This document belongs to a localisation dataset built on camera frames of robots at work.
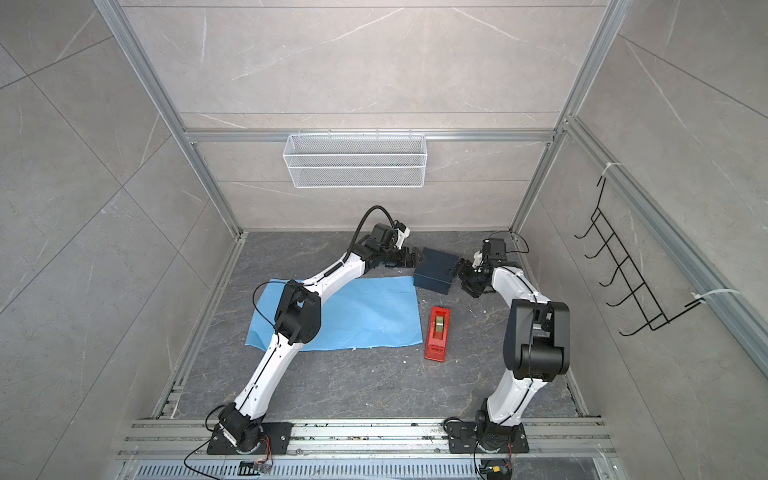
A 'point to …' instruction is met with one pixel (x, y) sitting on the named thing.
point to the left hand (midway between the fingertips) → (424, 255)
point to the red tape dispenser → (435, 349)
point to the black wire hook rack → (638, 291)
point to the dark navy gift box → (433, 272)
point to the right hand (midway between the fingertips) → (457, 276)
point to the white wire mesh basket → (355, 160)
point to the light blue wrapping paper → (362, 312)
